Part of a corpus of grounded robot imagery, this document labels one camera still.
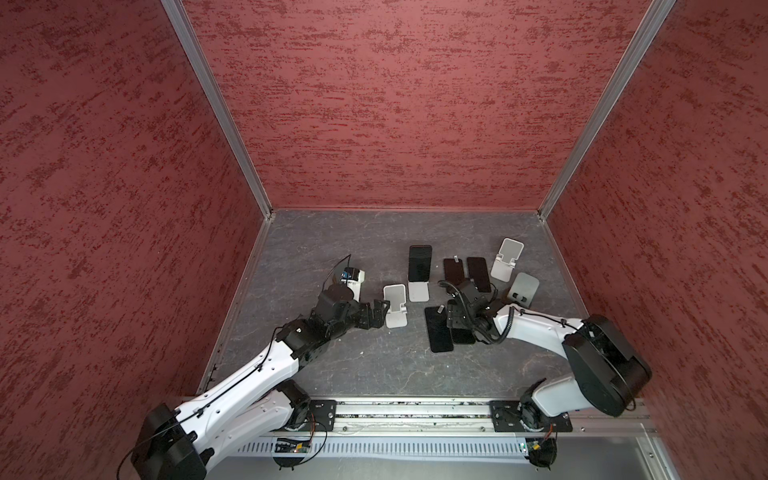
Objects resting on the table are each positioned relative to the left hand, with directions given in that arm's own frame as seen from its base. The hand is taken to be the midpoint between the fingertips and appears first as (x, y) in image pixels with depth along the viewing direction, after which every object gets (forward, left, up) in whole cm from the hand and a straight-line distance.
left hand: (375, 308), depth 78 cm
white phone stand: (+13, -14, -14) cm, 24 cm away
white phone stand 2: (+23, -44, -6) cm, 50 cm away
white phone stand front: (+3, -6, -12) cm, 14 cm away
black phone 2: (+21, -36, -15) cm, 44 cm away
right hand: (+2, -25, -15) cm, 29 cm away
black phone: (+17, -13, -3) cm, 22 cm away
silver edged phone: (+22, -27, -14) cm, 37 cm away
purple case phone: (0, -19, -14) cm, 24 cm away
